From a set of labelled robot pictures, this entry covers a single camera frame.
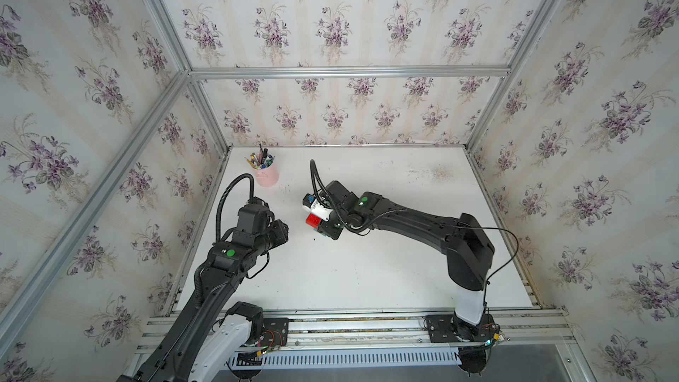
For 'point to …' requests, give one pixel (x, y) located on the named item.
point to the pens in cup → (263, 161)
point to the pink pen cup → (267, 177)
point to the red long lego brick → (313, 220)
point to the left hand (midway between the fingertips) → (287, 229)
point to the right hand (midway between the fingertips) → (326, 222)
